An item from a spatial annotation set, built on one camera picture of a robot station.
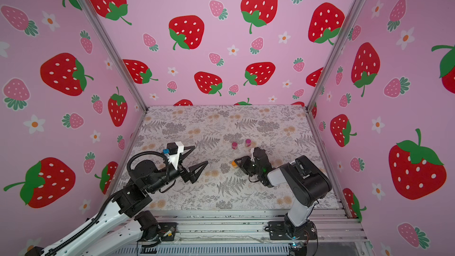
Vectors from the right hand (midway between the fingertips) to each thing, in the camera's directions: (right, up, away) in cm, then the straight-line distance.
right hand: (238, 160), depth 92 cm
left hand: (-15, +8, -27) cm, 32 cm away
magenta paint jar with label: (+6, +9, +9) cm, 14 cm away
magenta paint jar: (-2, +7, +8) cm, 11 cm away
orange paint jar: (-2, -2, -1) cm, 3 cm away
